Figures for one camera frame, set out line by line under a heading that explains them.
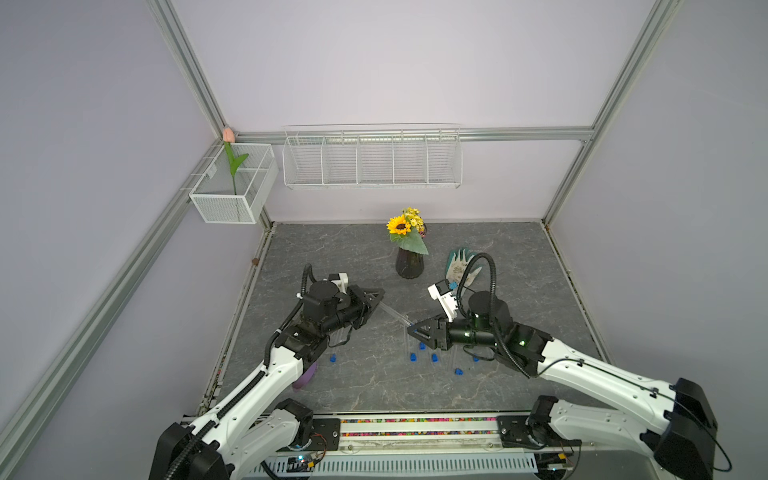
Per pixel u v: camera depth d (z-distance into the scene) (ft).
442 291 2.13
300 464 2.37
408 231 2.83
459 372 2.72
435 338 2.02
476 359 2.07
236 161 3.05
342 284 2.37
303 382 2.66
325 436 2.42
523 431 2.42
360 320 2.28
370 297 2.42
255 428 1.83
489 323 1.73
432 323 2.08
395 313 2.32
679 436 1.27
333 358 2.84
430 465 5.16
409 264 3.32
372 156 3.25
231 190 2.85
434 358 2.83
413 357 2.85
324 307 1.92
